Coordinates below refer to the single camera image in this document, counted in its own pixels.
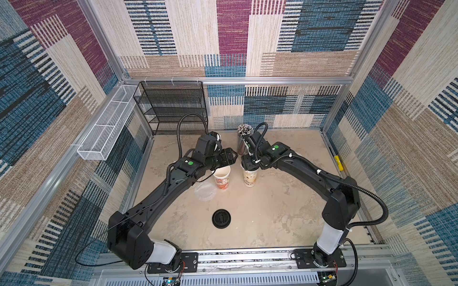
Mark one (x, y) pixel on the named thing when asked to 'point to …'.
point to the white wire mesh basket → (99, 142)
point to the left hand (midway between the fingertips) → (234, 156)
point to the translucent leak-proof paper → (205, 191)
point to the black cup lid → (221, 218)
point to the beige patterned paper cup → (249, 177)
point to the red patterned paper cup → (222, 175)
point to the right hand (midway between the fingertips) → (253, 166)
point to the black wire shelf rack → (173, 107)
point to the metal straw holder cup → (243, 130)
